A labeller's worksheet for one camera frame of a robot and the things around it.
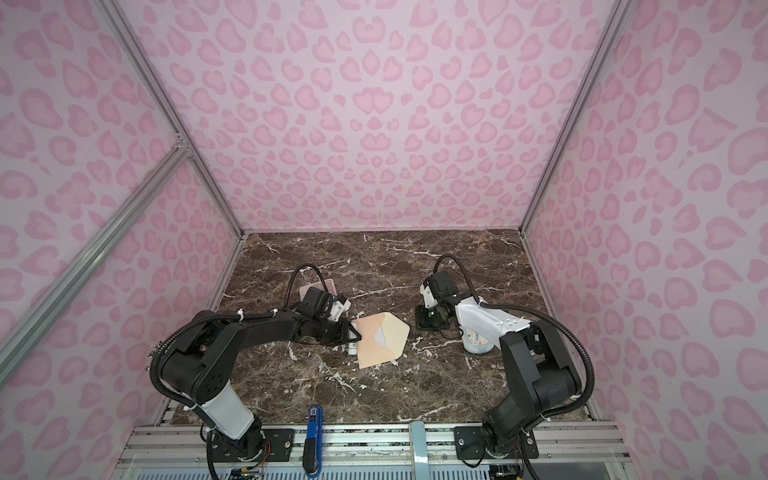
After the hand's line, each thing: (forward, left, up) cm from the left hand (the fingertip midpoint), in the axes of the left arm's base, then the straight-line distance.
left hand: (360, 335), depth 90 cm
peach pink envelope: (-5, -3, -2) cm, 6 cm away
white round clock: (-3, -34, 0) cm, 34 cm away
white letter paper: (0, -5, -3) cm, 6 cm away
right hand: (+2, -17, +3) cm, 17 cm away
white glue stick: (-4, +2, 0) cm, 5 cm away
